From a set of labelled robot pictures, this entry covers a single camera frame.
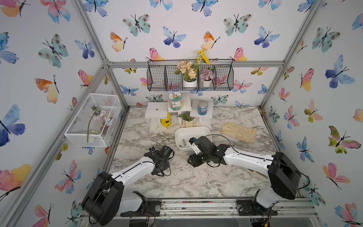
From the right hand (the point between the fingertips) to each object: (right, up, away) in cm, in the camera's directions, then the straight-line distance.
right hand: (191, 159), depth 82 cm
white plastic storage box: (-5, +12, +22) cm, 26 cm away
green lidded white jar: (-9, +34, +1) cm, 35 cm away
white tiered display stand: (-25, +29, +16) cm, 41 cm away
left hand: (-16, -5, +5) cm, 18 cm away
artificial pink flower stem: (-50, +26, -8) cm, 57 cm away
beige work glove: (+40, +12, +21) cm, 46 cm away
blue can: (+7, +30, +8) cm, 32 cm away
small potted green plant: (-2, +22, +15) cm, 26 cm away
